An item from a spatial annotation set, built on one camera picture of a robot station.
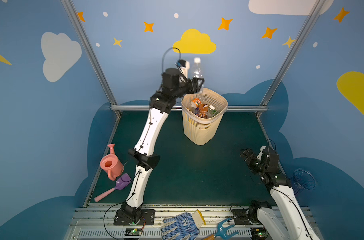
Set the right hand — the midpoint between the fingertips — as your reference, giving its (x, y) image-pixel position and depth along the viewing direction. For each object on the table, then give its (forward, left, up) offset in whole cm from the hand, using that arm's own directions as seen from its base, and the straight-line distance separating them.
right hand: (245, 153), depth 81 cm
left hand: (+20, +28, +34) cm, 48 cm away
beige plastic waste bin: (+12, +24, +2) cm, 27 cm away
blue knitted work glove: (-34, +31, -14) cm, 48 cm away
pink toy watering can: (-10, +73, -2) cm, 74 cm away
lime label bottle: (+27, +17, +8) cm, 33 cm away
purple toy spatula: (-15, +70, -14) cm, 73 cm away
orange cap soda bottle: (+30, +28, +9) cm, 42 cm away
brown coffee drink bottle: (+23, +24, +10) cm, 35 cm away
